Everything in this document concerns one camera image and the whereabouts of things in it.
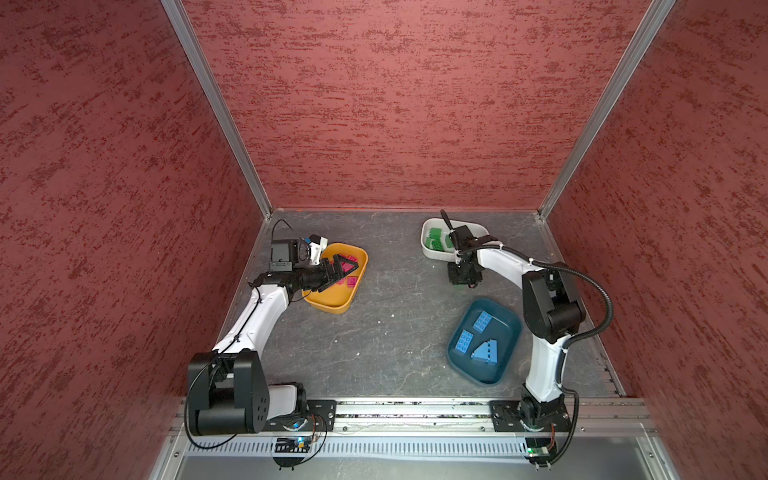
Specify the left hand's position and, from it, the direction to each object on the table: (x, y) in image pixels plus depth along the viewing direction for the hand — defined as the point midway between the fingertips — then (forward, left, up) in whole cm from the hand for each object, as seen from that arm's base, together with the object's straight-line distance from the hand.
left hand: (349, 276), depth 82 cm
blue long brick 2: (-6, -40, -15) cm, 43 cm away
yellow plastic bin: (+1, +5, -15) cm, 16 cm away
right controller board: (-38, -48, -17) cm, 64 cm away
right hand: (+6, -34, -14) cm, 37 cm away
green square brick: (+7, -35, -17) cm, 40 cm away
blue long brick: (-13, -34, -15) cm, 39 cm away
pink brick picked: (+16, +2, -14) cm, 22 cm away
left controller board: (-38, +10, -16) cm, 42 cm away
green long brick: (+24, -28, -15) cm, 40 cm away
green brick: (+28, -28, -13) cm, 41 cm away
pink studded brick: (+7, +2, -14) cm, 16 cm away
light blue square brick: (-16, -38, -15) cm, 44 cm away
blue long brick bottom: (-16, -41, -14) cm, 46 cm away
